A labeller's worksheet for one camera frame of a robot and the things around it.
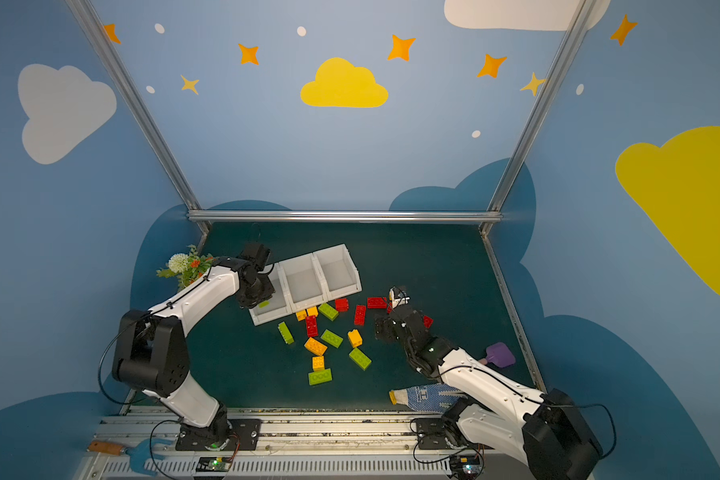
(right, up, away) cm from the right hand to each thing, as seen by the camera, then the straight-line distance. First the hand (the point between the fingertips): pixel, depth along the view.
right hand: (394, 310), depth 85 cm
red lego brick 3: (-5, 0, +13) cm, 14 cm away
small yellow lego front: (-22, -15, -2) cm, 26 cm away
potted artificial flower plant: (-63, +12, +5) cm, 65 cm away
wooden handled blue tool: (-64, -32, -13) cm, 72 cm away
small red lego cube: (-16, 0, +12) cm, 20 cm away
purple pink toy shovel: (+32, -14, +4) cm, 35 cm away
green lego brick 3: (-19, -10, +6) cm, 22 cm away
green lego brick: (-33, -8, +5) cm, 34 cm away
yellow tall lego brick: (-11, -9, +4) cm, 15 cm away
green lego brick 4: (-9, -15, +1) cm, 18 cm away
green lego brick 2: (-20, -2, +11) cm, 23 cm away
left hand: (-38, +3, +6) cm, 39 cm away
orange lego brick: (-23, -12, +4) cm, 26 cm away
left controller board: (-45, -34, -14) cm, 58 cm away
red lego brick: (-25, -7, +8) cm, 27 cm away
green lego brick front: (-22, -19, -1) cm, 29 cm away
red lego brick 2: (-10, -4, +10) cm, 15 cm away
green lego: (-37, +2, -1) cm, 37 cm away
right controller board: (+16, -36, -13) cm, 42 cm away
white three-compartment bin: (-29, +7, +21) cm, 36 cm away
